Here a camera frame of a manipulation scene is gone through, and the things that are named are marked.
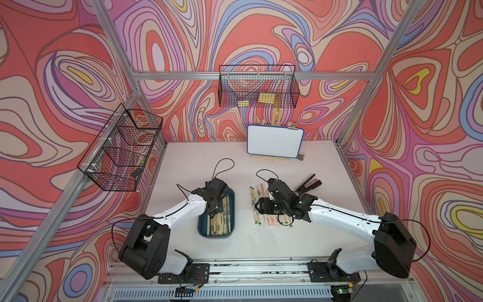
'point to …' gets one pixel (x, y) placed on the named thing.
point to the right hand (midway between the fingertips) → (261, 211)
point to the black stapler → (309, 185)
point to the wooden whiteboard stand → (276, 121)
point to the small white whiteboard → (279, 141)
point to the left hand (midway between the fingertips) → (216, 208)
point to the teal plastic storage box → (222, 225)
